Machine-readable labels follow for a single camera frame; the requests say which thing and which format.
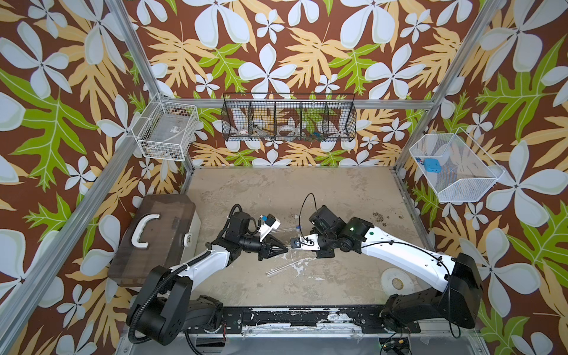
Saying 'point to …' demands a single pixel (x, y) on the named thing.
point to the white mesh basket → (467, 170)
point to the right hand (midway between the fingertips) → (309, 240)
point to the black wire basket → (284, 117)
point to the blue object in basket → (433, 165)
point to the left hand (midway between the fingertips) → (286, 247)
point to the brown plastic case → (154, 238)
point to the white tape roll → (396, 281)
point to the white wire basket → (167, 129)
